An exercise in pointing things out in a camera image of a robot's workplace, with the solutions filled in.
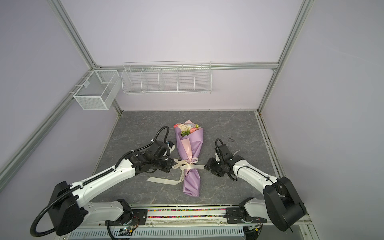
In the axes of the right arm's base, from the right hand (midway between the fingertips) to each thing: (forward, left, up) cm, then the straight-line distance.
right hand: (207, 169), depth 85 cm
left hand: (-1, +19, +7) cm, 20 cm away
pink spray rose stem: (+28, +8, +2) cm, 30 cm away
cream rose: (+29, +15, +3) cm, 32 cm away
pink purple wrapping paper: (+13, +10, +5) cm, 17 cm away
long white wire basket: (+52, +26, +27) cm, 64 cm away
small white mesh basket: (+45, +71, +23) cm, 88 cm away
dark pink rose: (+34, +22, -1) cm, 41 cm away
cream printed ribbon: (+2, +16, +2) cm, 16 cm away
